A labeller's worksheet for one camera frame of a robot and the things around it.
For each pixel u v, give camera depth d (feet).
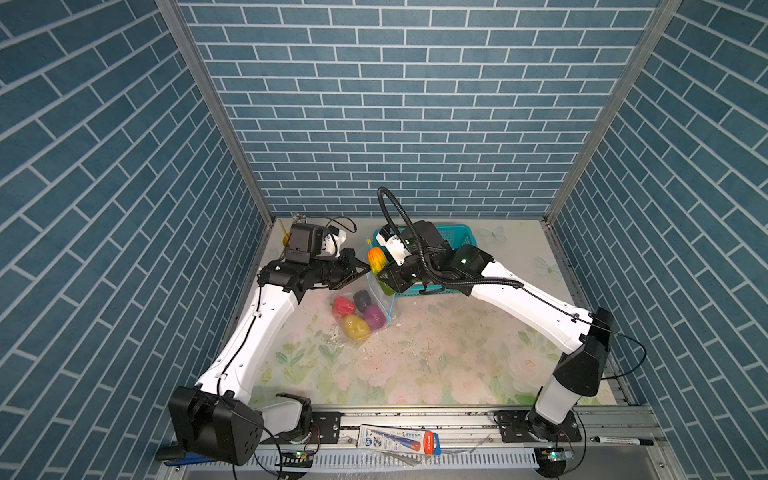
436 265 1.78
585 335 1.42
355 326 2.83
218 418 1.22
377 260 2.37
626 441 2.35
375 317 2.79
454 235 3.55
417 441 2.33
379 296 3.25
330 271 2.09
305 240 1.87
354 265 2.22
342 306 2.97
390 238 2.07
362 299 2.97
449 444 2.37
